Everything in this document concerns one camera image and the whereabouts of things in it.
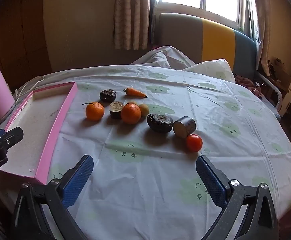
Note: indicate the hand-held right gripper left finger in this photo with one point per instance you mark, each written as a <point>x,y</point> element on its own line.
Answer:
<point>78,180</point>

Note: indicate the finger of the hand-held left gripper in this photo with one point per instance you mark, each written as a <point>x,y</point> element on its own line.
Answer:
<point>10,137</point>

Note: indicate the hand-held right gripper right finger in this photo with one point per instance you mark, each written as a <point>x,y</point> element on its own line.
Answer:
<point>210,180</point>

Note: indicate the pink shallow tray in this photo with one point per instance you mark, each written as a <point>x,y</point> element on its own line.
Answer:
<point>35,130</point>

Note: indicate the orange with stem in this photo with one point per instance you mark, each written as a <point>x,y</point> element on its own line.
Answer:
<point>94,110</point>

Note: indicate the large orange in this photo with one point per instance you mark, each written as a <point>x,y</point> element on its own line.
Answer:
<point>131,113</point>

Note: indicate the small dark passion fruit half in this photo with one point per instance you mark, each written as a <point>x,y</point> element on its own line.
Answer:
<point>108,95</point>

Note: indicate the small yellow fruit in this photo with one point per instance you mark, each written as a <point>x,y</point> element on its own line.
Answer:
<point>144,110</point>
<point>133,103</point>

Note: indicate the red tomato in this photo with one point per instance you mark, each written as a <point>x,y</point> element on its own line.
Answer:
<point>194,143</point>

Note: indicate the white cloud print tablecloth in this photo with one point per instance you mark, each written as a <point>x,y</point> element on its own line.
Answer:
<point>160,180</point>

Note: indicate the grey eggplant cylinder piece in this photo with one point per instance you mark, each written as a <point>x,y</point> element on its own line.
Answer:
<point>184,127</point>

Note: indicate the large dark passion fruit half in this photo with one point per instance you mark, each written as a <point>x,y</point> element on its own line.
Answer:
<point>160,123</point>

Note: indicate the dark eggplant piece, cut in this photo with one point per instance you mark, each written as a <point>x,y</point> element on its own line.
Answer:
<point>116,110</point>

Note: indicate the dark red cloth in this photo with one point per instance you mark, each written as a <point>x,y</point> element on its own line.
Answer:
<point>246,83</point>

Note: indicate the small carrot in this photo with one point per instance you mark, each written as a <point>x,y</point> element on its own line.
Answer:
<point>135,93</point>

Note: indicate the wooden wardrobe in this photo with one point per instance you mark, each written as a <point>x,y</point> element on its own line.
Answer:
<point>18,30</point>

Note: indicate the white printed pillow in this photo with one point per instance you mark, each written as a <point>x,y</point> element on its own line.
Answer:
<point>210,68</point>

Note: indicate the white duvet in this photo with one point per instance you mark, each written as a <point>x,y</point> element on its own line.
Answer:
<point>160,57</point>

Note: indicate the grey yellow blue headboard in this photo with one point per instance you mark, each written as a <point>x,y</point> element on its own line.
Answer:
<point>180,37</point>

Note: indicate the sheer patterned curtain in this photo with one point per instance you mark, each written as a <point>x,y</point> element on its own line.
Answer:
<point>260,25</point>

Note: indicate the beige patterned curtain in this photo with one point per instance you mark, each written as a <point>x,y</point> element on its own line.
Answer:
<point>131,15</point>

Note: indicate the grey metal bed rail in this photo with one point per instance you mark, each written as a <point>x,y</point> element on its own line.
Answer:
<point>273,90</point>

